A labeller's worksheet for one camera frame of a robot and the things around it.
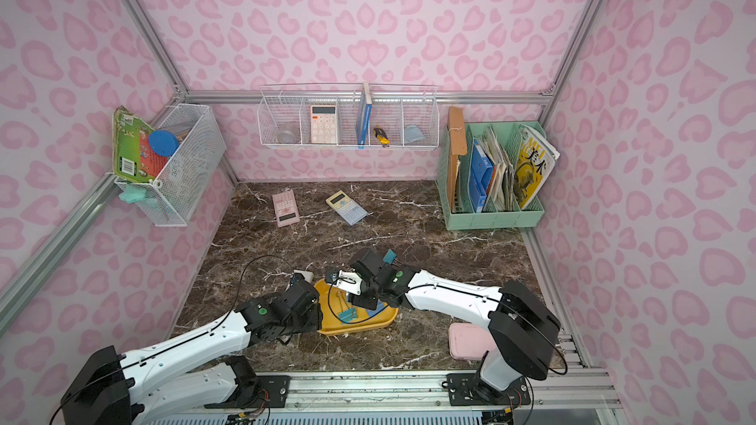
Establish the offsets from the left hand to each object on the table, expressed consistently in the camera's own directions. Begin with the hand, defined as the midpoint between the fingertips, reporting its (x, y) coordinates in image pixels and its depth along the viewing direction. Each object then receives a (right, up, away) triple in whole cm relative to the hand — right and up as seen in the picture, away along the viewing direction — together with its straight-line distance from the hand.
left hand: (318, 313), depth 83 cm
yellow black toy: (+18, +52, +11) cm, 56 cm away
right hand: (+10, +8, -1) cm, 13 cm away
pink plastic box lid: (+42, -6, -3) cm, 42 cm away
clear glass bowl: (-13, +52, +13) cm, 55 cm away
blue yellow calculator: (+6, +29, +27) cm, 40 cm away
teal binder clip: (+9, -1, +1) cm, 9 cm away
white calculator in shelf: (-1, +57, +11) cm, 58 cm away
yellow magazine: (+69, +44, +16) cm, 83 cm away
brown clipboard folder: (+40, +47, +1) cm, 62 cm away
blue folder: (+50, +41, +14) cm, 66 cm away
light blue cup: (+28, +55, +18) cm, 64 cm away
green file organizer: (+53, +40, +12) cm, 68 cm away
